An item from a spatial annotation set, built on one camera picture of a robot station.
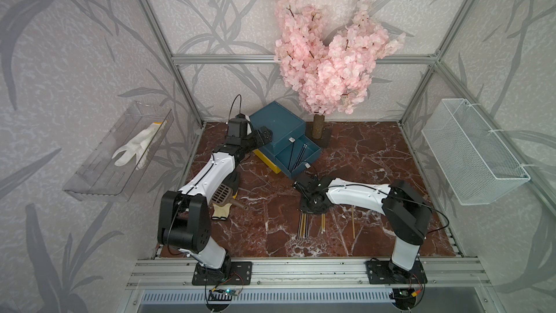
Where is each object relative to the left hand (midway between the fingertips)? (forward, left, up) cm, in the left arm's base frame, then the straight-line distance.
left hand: (265, 137), depth 88 cm
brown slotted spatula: (-19, +17, -17) cm, 31 cm away
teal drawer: (0, -15, -10) cm, 18 cm away
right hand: (-23, -16, -18) cm, 34 cm away
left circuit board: (-51, +12, -22) cm, 57 cm away
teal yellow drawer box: (+4, -8, +3) cm, 9 cm away
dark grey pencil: (-1, -11, -1) cm, 11 cm away
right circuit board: (-52, -49, -22) cm, 75 cm away
